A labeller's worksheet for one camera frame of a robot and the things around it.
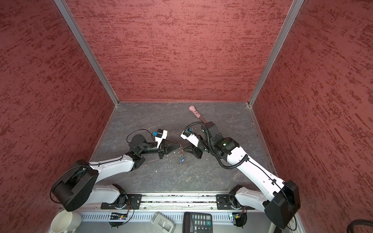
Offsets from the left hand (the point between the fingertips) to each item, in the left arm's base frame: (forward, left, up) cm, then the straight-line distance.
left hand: (179, 148), depth 72 cm
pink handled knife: (+44, -7, -18) cm, 48 cm away
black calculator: (-29, -9, -18) cm, 36 cm away
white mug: (-30, +52, -17) cm, 62 cm away
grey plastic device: (-30, +7, -19) cm, 37 cm away
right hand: (-1, -3, -1) cm, 3 cm away
